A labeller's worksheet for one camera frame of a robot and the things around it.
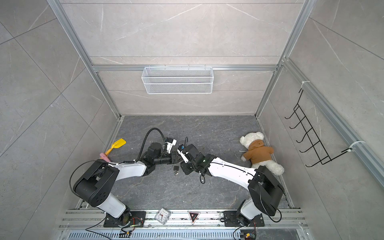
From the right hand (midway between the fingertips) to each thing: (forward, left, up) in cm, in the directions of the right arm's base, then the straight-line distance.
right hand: (183, 163), depth 84 cm
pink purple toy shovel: (+8, +51, -5) cm, 52 cm away
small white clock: (-25, +10, -7) cm, 28 cm away
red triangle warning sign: (-25, -5, -9) cm, 27 cm away
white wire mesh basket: (+52, +4, +21) cm, 56 cm away
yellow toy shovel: (+19, +47, -7) cm, 51 cm away
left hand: (+4, -1, +3) cm, 5 cm away
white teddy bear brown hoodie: (+7, -47, -4) cm, 48 cm away
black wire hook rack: (-5, -61, +22) cm, 65 cm away
